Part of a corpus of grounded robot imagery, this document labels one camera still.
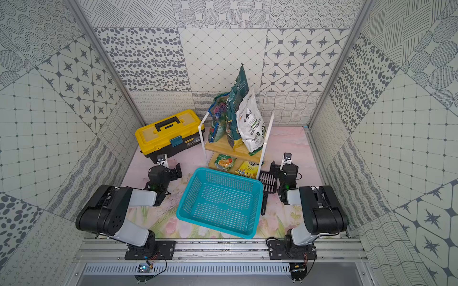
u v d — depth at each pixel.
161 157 0.82
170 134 0.93
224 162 0.93
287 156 0.81
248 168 0.94
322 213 0.46
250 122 0.75
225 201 0.88
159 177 0.73
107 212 0.45
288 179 0.72
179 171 0.88
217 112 0.71
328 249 0.77
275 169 0.86
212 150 0.84
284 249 0.73
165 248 0.74
